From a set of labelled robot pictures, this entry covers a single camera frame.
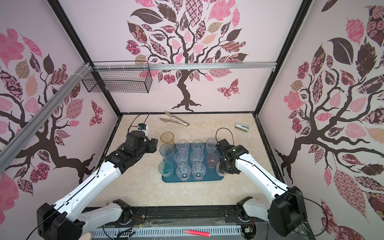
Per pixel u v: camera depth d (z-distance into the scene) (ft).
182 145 3.17
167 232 2.29
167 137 2.99
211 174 2.74
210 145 3.08
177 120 3.73
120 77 3.11
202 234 2.24
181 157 2.90
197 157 2.98
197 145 3.16
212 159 3.00
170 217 2.44
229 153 1.86
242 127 3.58
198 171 2.88
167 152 3.00
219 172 2.54
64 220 2.11
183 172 2.87
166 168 2.82
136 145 1.93
